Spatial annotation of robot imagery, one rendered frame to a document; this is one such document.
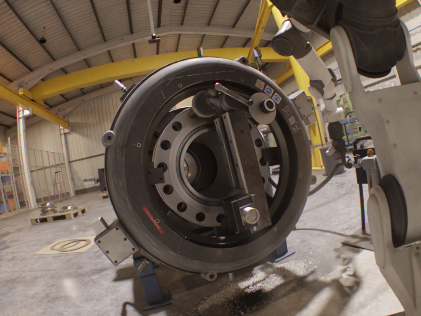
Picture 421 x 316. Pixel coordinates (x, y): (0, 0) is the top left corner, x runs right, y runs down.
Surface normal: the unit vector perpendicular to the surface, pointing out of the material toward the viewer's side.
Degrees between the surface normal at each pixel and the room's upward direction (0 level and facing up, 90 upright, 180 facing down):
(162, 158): 90
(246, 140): 90
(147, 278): 90
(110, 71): 90
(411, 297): 50
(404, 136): 72
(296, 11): 144
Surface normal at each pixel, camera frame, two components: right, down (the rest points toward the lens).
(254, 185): 0.33, -0.07
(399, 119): -0.45, -0.22
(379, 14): -0.23, 0.86
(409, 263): -0.44, -0.56
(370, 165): -0.92, 0.20
